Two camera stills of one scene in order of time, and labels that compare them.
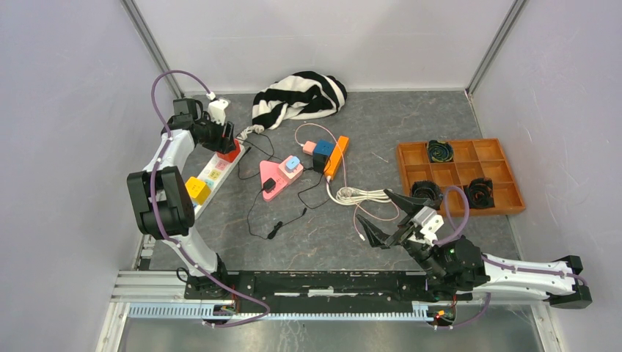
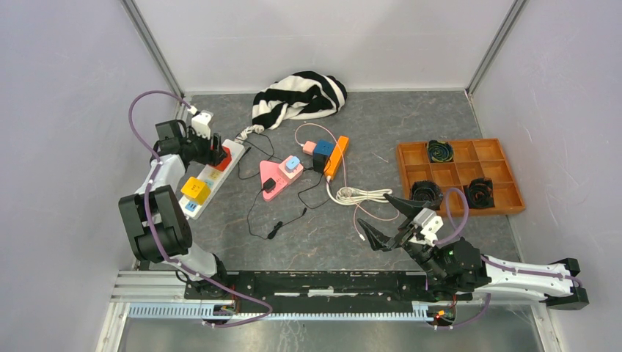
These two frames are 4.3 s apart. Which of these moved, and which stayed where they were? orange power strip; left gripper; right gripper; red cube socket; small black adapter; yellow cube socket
Moved: red cube socket; left gripper
Stayed: yellow cube socket; right gripper; orange power strip; small black adapter
